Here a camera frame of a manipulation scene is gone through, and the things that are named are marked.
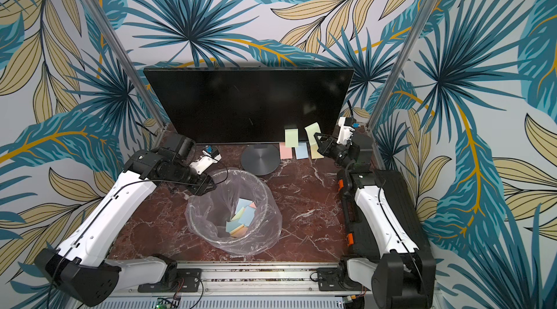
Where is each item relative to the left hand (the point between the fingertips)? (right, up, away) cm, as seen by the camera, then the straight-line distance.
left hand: (207, 186), depth 72 cm
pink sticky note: (+27, +11, +18) cm, 34 cm away
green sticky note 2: (+35, +19, +5) cm, 40 cm away
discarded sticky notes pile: (+10, -13, 0) cm, 17 cm away
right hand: (+37, +18, +3) cm, 41 cm away
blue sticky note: (+33, +11, +18) cm, 39 cm away
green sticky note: (+29, +17, +12) cm, 35 cm away
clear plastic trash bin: (+1, -8, -3) cm, 9 cm away
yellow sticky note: (+39, +10, +21) cm, 45 cm away
